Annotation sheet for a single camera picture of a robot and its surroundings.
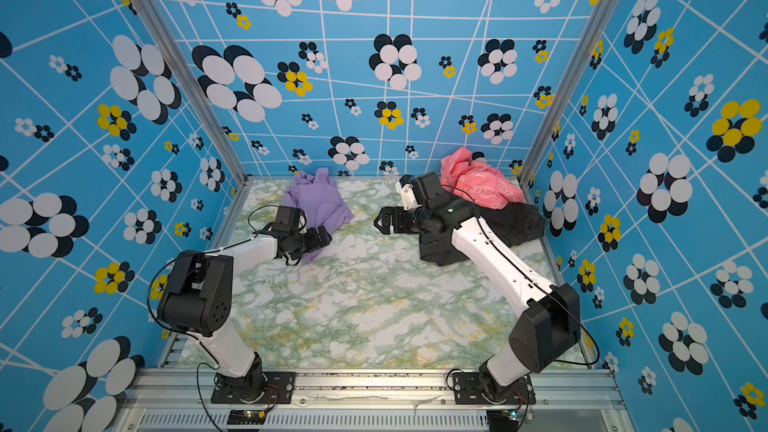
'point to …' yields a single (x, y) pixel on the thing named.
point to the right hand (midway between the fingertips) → (391, 222)
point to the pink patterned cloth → (480, 182)
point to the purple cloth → (321, 200)
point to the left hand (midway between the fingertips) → (323, 239)
